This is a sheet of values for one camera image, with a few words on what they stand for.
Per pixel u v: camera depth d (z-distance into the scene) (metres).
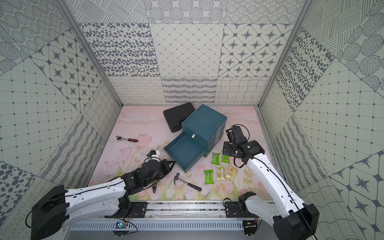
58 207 0.41
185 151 0.86
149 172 0.60
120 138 1.01
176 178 0.84
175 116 1.11
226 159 0.90
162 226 0.70
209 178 0.84
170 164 0.79
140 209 0.74
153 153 0.76
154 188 0.80
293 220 0.36
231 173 0.86
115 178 0.84
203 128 0.80
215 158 0.91
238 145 0.56
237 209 0.73
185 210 0.76
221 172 0.86
